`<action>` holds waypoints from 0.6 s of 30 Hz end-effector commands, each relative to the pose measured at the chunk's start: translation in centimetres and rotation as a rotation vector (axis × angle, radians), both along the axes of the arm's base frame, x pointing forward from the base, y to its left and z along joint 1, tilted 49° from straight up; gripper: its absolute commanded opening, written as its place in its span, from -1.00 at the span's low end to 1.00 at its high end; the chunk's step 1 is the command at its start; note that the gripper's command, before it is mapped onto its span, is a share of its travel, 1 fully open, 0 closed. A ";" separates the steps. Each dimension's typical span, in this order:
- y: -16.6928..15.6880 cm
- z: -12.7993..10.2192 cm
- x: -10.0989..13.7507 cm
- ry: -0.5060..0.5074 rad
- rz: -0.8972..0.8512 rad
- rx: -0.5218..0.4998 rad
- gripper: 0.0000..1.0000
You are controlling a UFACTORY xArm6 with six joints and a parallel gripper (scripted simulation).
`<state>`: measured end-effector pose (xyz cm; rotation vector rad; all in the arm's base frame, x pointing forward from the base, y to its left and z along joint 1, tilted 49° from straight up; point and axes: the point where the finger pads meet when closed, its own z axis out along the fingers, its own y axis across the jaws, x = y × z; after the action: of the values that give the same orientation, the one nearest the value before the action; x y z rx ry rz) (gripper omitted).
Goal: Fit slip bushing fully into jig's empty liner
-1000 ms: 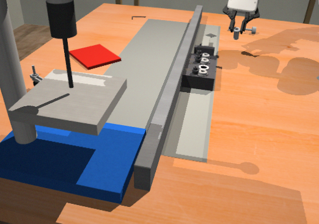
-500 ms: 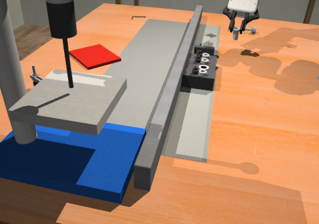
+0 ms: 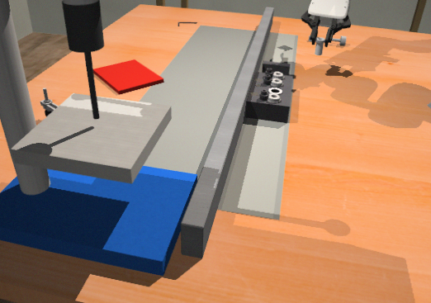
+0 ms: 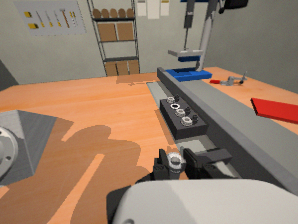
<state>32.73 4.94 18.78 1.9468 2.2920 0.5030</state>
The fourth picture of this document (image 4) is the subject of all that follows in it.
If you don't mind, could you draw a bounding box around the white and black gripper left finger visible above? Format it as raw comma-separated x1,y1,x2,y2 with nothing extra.
106,149,170,224

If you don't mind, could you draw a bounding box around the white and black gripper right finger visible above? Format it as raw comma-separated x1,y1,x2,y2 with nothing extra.
183,148,240,180

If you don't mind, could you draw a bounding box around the long grey square bar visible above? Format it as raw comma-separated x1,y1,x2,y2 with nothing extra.
157,67,298,196

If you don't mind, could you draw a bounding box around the red flat square plate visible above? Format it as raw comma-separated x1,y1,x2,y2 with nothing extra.
251,98,298,124

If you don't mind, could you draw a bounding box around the grey toggle clamp with red handle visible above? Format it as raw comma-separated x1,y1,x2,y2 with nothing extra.
210,72,248,86

